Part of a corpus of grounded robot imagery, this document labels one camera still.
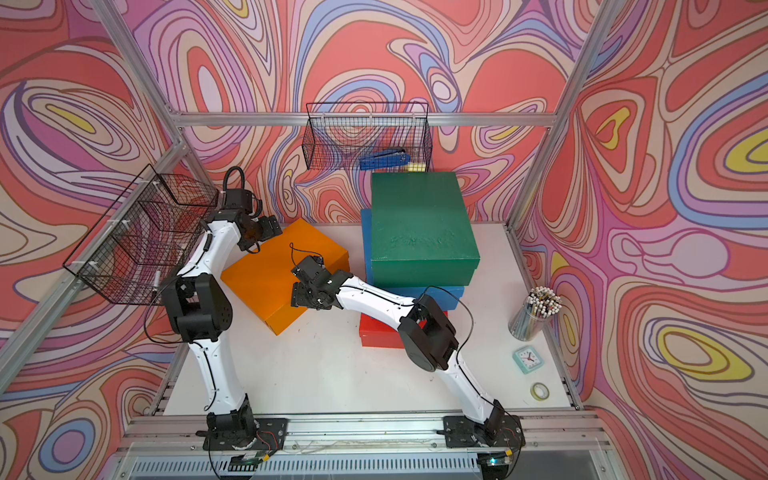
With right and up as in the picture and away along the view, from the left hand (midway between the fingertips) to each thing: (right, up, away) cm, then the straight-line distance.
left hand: (271, 233), depth 97 cm
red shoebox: (+36, -29, -17) cm, 49 cm away
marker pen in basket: (-19, -13, -24) cm, 33 cm away
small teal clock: (+79, -37, -13) cm, 88 cm away
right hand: (+14, -23, -10) cm, 28 cm away
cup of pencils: (+78, -20, -21) cm, 84 cm away
